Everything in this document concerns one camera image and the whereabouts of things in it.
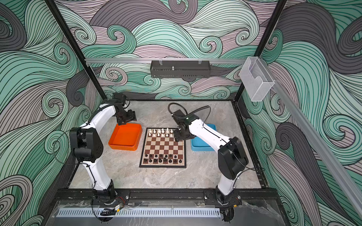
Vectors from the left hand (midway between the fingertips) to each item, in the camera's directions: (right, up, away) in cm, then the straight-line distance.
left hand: (132, 119), depth 93 cm
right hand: (+33, -11, -7) cm, 36 cm away
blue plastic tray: (+45, -19, +3) cm, 49 cm away
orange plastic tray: (-5, -13, +1) cm, 13 cm away
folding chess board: (+20, -20, -3) cm, 28 cm away
